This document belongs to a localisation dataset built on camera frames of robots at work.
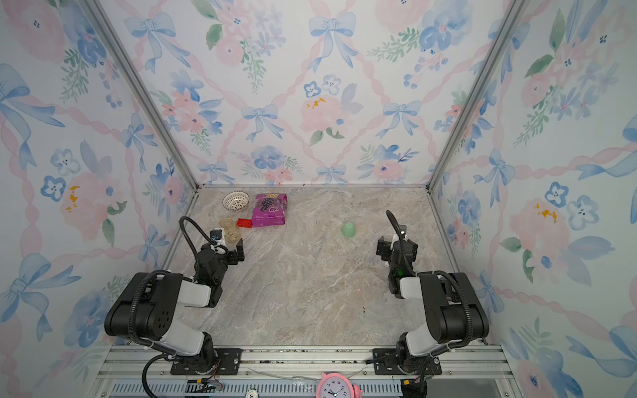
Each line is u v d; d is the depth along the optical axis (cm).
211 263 71
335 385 69
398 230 80
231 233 95
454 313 45
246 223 104
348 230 103
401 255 70
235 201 113
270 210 103
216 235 79
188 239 66
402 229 80
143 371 65
